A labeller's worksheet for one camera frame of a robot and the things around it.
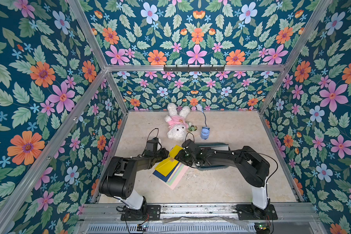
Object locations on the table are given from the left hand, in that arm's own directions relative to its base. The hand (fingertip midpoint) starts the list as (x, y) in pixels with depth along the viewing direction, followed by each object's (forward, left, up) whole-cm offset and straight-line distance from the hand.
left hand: (170, 151), depth 95 cm
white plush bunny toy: (+15, -6, +8) cm, 18 cm away
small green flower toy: (+18, -17, 0) cm, 25 cm away
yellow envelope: (-11, +3, 0) cm, 12 cm away
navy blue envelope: (-17, +5, 0) cm, 17 cm away
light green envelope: (-15, -3, -1) cm, 16 cm away
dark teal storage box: (-2, -29, +5) cm, 30 cm away
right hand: (-7, -4, +3) cm, 9 cm away
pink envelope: (-13, -8, -2) cm, 16 cm away
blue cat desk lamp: (+10, -24, +6) cm, 27 cm away
